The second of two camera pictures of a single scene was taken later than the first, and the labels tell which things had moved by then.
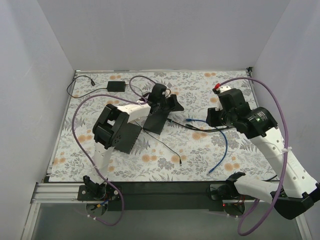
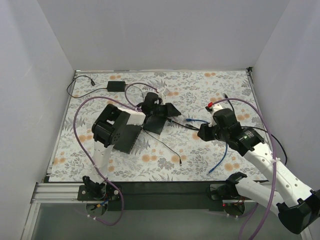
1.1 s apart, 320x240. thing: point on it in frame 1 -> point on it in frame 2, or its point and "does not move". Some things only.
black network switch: [155, 122] does not move
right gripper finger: [215, 118] -> [206, 132]
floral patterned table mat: [188, 149] does not move
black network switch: [125, 137] does not move
